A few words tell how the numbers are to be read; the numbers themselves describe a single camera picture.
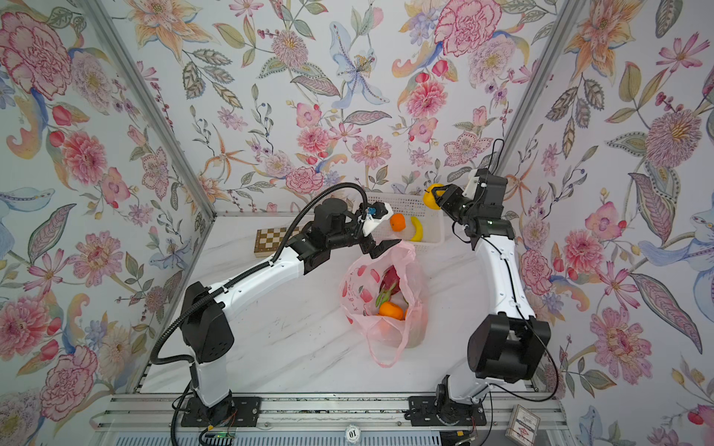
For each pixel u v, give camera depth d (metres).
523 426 0.71
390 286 0.93
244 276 0.51
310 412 0.75
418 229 1.13
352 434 0.66
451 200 0.70
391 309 0.87
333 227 0.60
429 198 0.78
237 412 0.72
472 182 0.71
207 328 0.46
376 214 0.62
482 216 0.58
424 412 0.73
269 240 1.10
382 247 0.67
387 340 0.77
